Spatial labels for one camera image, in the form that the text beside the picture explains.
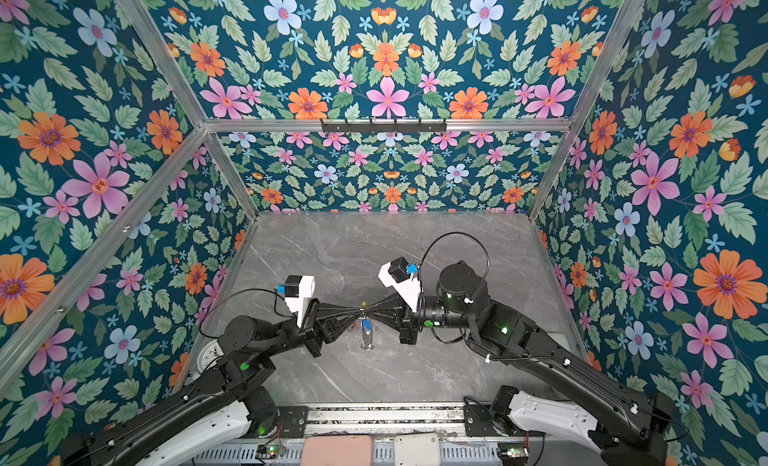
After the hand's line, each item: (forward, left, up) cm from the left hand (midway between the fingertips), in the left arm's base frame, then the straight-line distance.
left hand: (356, 317), depth 51 cm
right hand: (+2, -2, -2) cm, 4 cm away
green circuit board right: (-20, -33, -39) cm, 55 cm away
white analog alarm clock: (+8, +46, -35) cm, 58 cm away
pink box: (-16, +8, -35) cm, 40 cm away
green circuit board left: (-15, +24, -38) cm, 47 cm away
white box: (-17, -11, -36) cm, 42 cm away
